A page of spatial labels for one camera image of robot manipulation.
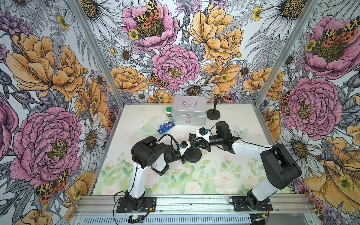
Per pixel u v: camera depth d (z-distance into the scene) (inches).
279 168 18.0
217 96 40.0
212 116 44.7
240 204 29.0
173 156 31.2
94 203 30.4
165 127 40.8
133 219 28.7
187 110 41.4
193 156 35.5
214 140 30.0
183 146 30.6
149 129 41.6
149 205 28.9
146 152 21.6
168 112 40.7
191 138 30.6
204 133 28.6
